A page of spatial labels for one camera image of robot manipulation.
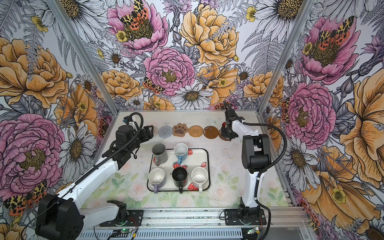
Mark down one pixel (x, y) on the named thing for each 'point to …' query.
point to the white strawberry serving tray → (185, 168)
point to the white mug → (200, 176)
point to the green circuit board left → (126, 230)
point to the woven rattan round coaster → (195, 131)
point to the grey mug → (160, 154)
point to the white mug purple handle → (156, 177)
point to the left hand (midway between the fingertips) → (148, 132)
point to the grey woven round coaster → (165, 131)
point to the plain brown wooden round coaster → (222, 137)
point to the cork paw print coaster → (180, 130)
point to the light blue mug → (181, 150)
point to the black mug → (180, 177)
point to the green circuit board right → (255, 230)
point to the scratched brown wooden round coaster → (210, 132)
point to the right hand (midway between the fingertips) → (227, 138)
